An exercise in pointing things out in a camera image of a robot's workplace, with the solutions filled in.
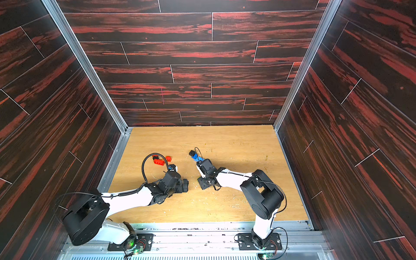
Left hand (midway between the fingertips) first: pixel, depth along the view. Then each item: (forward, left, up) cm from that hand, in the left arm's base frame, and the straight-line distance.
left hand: (184, 183), depth 90 cm
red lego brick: (+18, +20, +1) cm, 27 cm away
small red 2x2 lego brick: (+18, +12, -2) cm, 22 cm away
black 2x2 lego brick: (+20, -3, +2) cm, 21 cm away
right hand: (+5, -13, -3) cm, 14 cm away
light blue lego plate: (+19, -6, -2) cm, 20 cm away
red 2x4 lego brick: (+15, +18, -1) cm, 23 cm away
